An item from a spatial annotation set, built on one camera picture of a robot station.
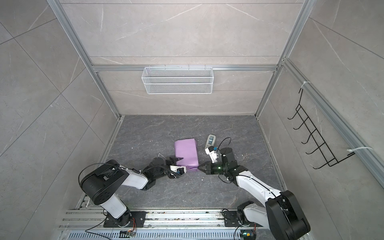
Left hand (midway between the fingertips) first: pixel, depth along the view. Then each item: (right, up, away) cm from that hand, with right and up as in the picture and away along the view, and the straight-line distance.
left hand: (182, 158), depth 89 cm
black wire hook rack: (+64, +20, -17) cm, 69 cm away
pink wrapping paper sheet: (+3, +5, +4) cm, 7 cm away
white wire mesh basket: (-4, +51, +12) cm, 53 cm away
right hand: (+10, -3, -8) cm, 13 cm away
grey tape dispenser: (+19, +9, +11) cm, 24 cm away
